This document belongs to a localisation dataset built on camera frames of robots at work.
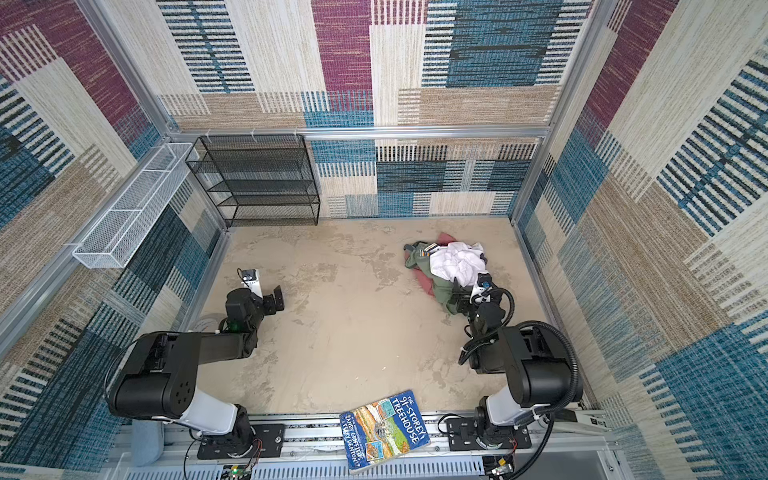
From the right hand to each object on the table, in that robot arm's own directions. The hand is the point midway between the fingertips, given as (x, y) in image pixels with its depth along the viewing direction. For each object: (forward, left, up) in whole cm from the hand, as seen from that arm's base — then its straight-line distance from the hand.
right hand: (472, 281), depth 90 cm
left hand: (+3, +64, -2) cm, 64 cm away
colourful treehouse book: (-37, +27, -8) cm, 46 cm away
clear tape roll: (-7, +82, -7) cm, 82 cm away
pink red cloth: (+5, +13, -5) cm, 15 cm away
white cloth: (+6, +3, +3) cm, 7 cm away
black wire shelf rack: (+40, +70, +9) cm, 81 cm away
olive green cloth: (-1, +6, -5) cm, 8 cm away
